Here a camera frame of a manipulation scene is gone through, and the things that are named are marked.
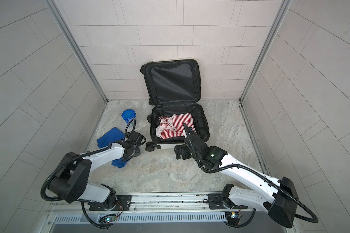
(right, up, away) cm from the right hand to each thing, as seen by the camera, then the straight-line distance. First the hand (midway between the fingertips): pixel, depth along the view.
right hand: (179, 150), depth 74 cm
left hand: (-27, -4, +17) cm, 32 cm away
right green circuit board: (+27, -30, -6) cm, 40 cm away
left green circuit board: (-31, -29, -10) cm, 43 cm away
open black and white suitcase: (-5, +36, +24) cm, 44 cm away
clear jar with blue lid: (-34, +18, +19) cm, 43 cm away
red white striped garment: (-5, +10, +20) cm, 23 cm away
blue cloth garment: (-43, +4, +18) cm, 47 cm away
